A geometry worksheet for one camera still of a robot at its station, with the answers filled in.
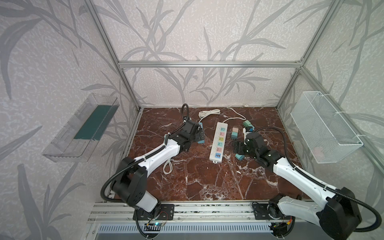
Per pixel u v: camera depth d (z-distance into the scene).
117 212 0.75
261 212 0.73
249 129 0.73
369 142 0.58
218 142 0.96
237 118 1.14
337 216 0.39
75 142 0.64
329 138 0.62
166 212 0.72
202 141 0.99
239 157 0.91
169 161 0.91
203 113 1.15
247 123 1.08
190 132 0.66
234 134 1.02
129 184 0.43
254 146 0.63
